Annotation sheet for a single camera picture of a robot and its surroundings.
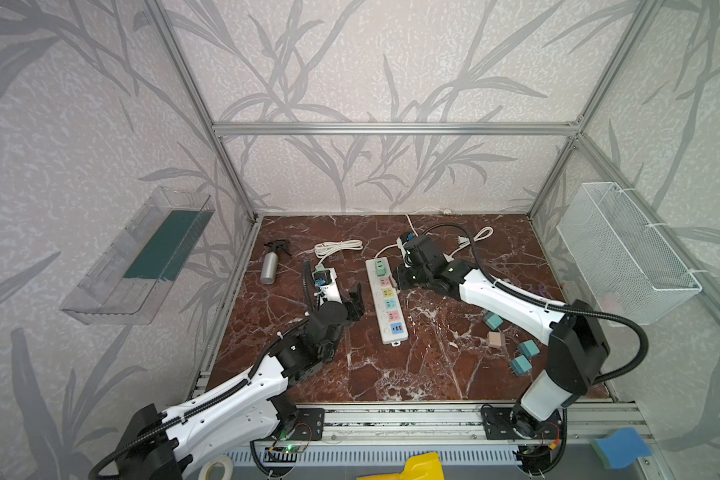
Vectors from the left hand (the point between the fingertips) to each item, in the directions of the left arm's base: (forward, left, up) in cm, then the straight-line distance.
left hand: (356, 279), depth 77 cm
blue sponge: (-35, -63, -17) cm, 74 cm away
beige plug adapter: (-8, -41, -19) cm, 46 cm away
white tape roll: (-38, +29, -20) cm, 52 cm away
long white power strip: (-1, -10, -19) cm, 21 cm away
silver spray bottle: (+18, +32, -19) cm, 41 cm away
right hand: (+8, -11, -5) cm, 14 cm away
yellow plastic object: (-38, -15, -19) cm, 46 cm away
